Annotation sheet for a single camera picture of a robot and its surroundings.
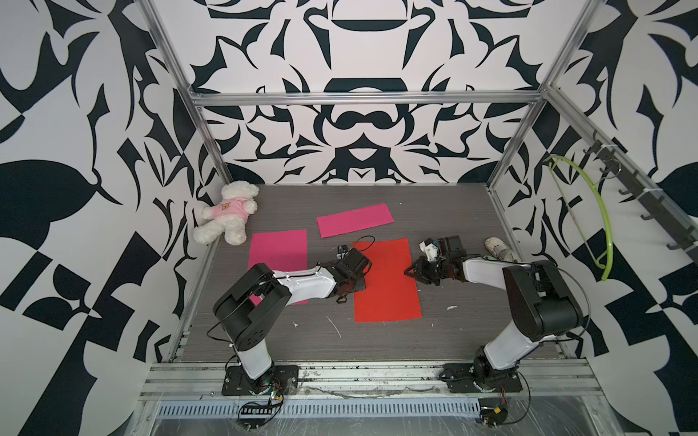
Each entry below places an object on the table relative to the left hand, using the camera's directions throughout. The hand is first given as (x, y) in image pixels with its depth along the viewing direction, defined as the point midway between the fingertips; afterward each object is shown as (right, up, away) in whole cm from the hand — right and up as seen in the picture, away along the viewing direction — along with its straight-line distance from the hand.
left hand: (358, 278), depth 93 cm
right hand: (+17, +3, +1) cm, 17 cm away
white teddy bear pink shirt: (-46, +21, +7) cm, 52 cm away
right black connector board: (+34, -29, -22) cm, 50 cm away
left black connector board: (-27, -30, -22) cm, 46 cm away
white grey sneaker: (+50, +10, +4) cm, 51 cm away
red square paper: (+10, -5, -1) cm, 11 cm away
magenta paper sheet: (-2, +19, +15) cm, 24 cm away
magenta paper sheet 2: (-27, +8, +9) cm, 30 cm away
